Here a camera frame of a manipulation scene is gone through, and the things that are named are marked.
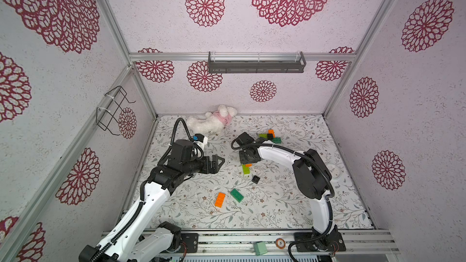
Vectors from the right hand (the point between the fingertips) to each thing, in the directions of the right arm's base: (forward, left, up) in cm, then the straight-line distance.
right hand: (243, 157), depth 97 cm
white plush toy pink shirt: (+20, +16, +6) cm, 26 cm away
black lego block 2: (-11, -6, -3) cm, 13 cm away
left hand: (-13, +12, +18) cm, 26 cm away
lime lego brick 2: (+16, -12, -1) cm, 20 cm away
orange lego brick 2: (+22, -17, -4) cm, 28 cm away
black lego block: (+13, -15, +1) cm, 20 cm away
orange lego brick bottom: (-23, +11, -1) cm, 25 cm away
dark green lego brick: (+12, -19, 0) cm, 23 cm away
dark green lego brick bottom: (-20, +3, -2) cm, 20 cm away
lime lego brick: (-6, -1, -2) cm, 7 cm away
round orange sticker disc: (-39, -15, -3) cm, 42 cm away
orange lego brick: (-4, -3, -2) cm, 5 cm away
